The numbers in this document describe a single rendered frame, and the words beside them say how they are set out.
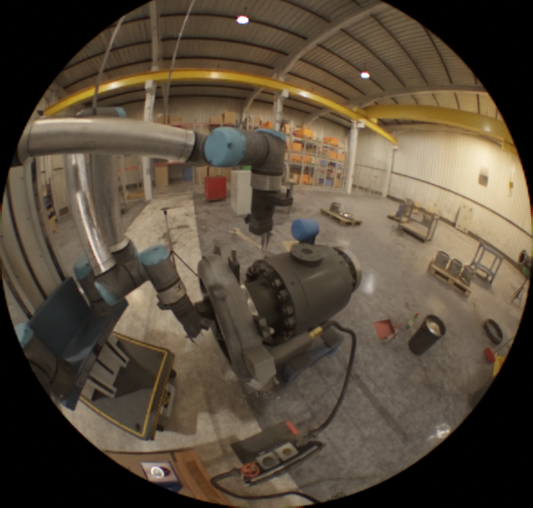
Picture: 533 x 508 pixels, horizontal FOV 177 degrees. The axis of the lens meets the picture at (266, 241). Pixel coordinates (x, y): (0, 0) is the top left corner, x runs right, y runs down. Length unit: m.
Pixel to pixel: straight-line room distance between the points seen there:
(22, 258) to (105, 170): 0.53
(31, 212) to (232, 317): 0.95
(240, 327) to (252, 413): 0.90
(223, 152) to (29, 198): 0.80
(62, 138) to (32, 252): 0.60
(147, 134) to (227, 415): 1.51
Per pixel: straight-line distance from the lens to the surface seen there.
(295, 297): 0.88
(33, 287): 0.96
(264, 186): 0.46
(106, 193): 0.75
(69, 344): 1.00
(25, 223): 0.93
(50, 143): 0.45
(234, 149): 0.36
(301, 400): 1.49
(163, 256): 0.50
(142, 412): 1.27
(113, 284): 0.57
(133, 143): 0.42
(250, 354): 0.68
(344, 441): 1.56
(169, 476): 1.06
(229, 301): 0.67
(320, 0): 8.12
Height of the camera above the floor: 1.42
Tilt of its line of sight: 26 degrees down
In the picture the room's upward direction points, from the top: 4 degrees clockwise
